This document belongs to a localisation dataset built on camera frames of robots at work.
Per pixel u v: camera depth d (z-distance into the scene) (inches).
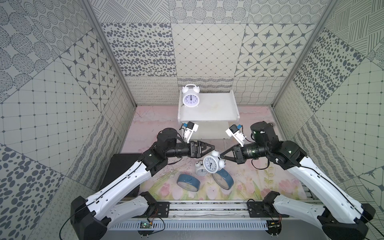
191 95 27.6
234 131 22.4
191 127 24.0
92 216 15.0
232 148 22.5
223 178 28.8
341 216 15.2
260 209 28.7
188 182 28.2
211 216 28.8
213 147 23.2
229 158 23.5
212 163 25.0
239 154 20.8
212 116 27.6
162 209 29.1
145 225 28.2
